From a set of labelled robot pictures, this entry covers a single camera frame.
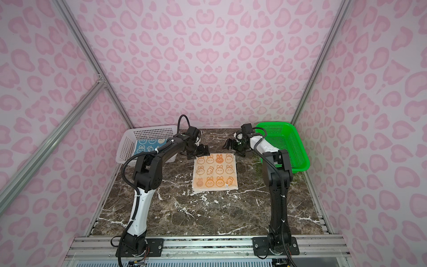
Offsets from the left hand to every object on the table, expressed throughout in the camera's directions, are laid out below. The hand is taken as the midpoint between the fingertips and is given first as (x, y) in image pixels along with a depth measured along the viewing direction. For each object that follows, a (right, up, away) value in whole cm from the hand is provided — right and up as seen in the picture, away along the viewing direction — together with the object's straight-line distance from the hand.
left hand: (205, 152), depth 102 cm
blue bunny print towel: (-38, +4, +5) cm, 38 cm away
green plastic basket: (+53, +10, +12) cm, 55 cm away
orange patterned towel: (+6, -12, -4) cm, 14 cm away
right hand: (+15, +3, -3) cm, 16 cm away
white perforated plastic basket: (-49, +8, +4) cm, 50 cm away
